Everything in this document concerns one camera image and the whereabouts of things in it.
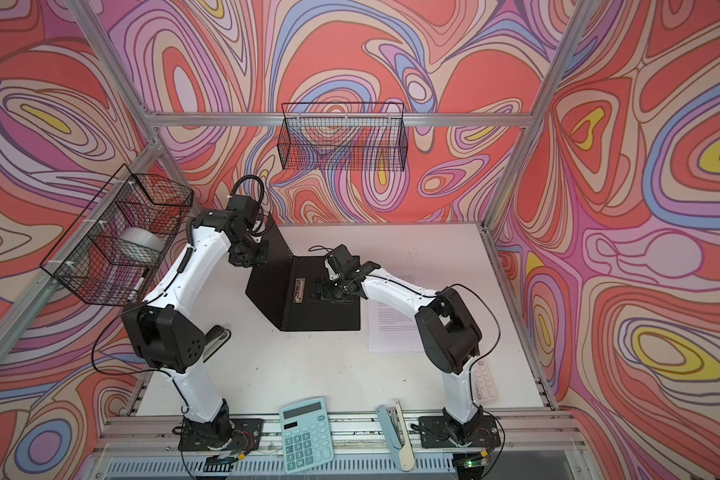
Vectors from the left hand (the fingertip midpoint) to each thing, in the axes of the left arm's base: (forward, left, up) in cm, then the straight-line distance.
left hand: (266, 259), depth 85 cm
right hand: (-8, -16, -11) cm, 21 cm away
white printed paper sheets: (-13, -37, -20) cm, 44 cm away
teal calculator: (-42, -14, -17) cm, 47 cm away
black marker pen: (-13, +27, +6) cm, 31 cm away
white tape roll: (-3, +27, +13) cm, 30 cm away
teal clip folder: (0, -6, -18) cm, 19 cm away
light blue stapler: (-41, -36, -16) cm, 57 cm away
